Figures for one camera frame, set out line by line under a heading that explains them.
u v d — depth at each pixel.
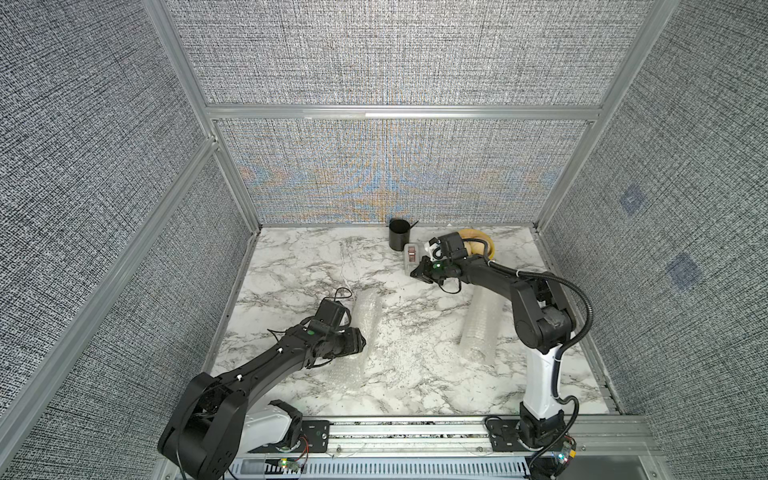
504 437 0.72
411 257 1.06
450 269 0.78
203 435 0.40
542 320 0.54
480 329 0.84
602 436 0.75
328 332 0.66
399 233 1.09
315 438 0.73
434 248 0.92
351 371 0.77
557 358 0.56
